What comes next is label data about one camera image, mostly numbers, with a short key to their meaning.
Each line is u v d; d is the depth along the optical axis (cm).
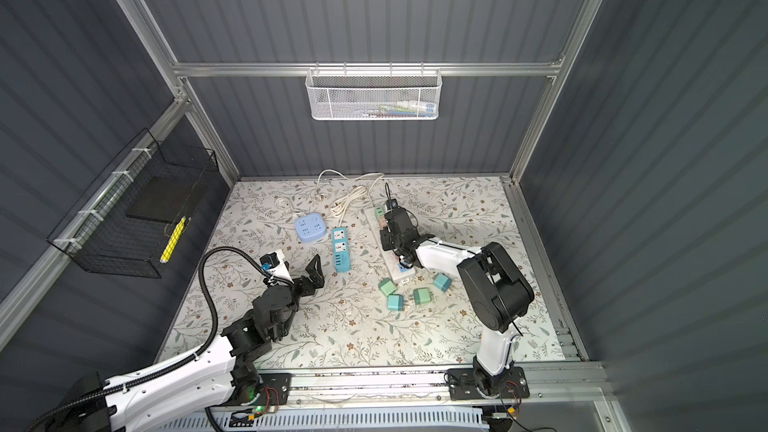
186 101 94
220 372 55
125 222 72
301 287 70
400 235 74
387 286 89
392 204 84
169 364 50
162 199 76
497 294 49
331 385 75
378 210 102
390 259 94
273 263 65
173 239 70
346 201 111
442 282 91
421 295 87
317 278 71
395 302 87
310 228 102
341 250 96
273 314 57
